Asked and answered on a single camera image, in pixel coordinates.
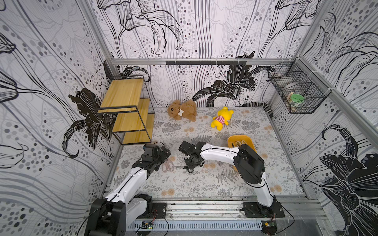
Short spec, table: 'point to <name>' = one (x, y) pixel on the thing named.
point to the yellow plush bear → (224, 116)
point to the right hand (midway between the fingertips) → (193, 162)
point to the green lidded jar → (297, 98)
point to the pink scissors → (168, 166)
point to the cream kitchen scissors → (239, 143)
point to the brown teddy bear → (187, 110)
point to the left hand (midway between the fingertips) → (168, 157)
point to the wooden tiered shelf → (129, 98)
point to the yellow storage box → (234, 138)
